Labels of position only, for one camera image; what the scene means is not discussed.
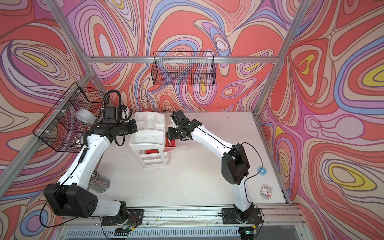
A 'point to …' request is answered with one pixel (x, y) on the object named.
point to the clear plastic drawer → (179, 143)
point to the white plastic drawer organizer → (148, 142)
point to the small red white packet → (266, 191)
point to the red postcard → (169, 143)
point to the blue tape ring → (263, 171)
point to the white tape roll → (85, 116)
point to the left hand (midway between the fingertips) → (138, 125)
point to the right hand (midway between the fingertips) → (170, 138)
